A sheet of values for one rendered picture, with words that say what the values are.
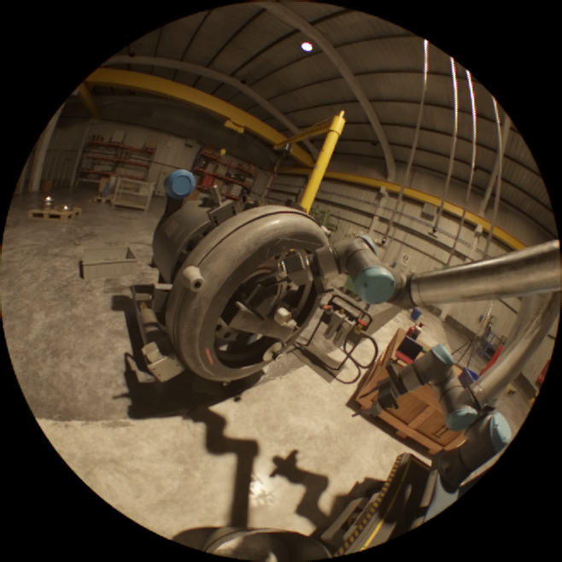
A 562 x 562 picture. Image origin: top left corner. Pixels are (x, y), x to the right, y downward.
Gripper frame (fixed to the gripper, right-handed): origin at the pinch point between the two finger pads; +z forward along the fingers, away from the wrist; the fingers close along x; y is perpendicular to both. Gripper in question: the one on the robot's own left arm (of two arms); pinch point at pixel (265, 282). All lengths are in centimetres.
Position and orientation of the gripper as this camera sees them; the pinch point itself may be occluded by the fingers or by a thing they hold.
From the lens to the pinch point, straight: 57.6
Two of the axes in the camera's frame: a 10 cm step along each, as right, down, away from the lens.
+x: -2.9, -2.7, -9.2
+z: -9.3, 3.0, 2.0
